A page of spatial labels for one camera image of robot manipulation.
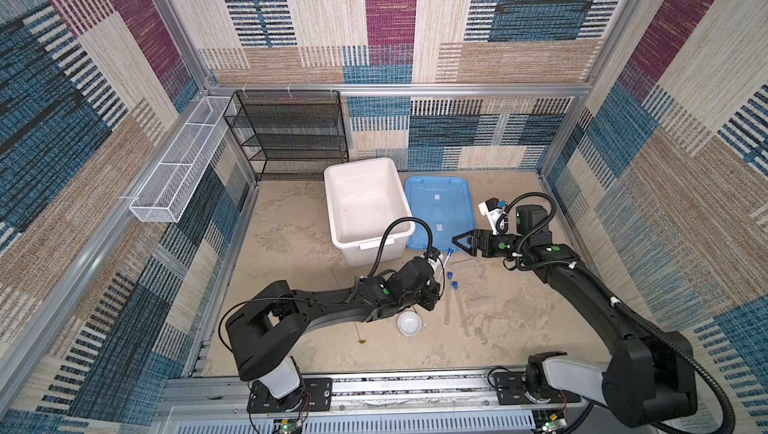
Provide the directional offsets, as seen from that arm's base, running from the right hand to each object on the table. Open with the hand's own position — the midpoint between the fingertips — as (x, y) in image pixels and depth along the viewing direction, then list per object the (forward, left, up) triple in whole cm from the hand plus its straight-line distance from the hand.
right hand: (462, 244), depth 80 cm
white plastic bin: (+32, +28, -18) cm, 46 cm away
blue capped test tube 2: (-4, 0, -18) cm, 18 cm away
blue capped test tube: (-7, +3, -18) cm, 19 cm away
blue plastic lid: (+28, -2, -18) cm, 34 cm away
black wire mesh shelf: (+47, +54, +1) cm, 71 cm away
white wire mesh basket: (+4, +71, +17) cm, 74 cm away
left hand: (-7, +6, -8) cm, 12 cm away
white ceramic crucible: (-15, +14, -17) cm, 27 cm away
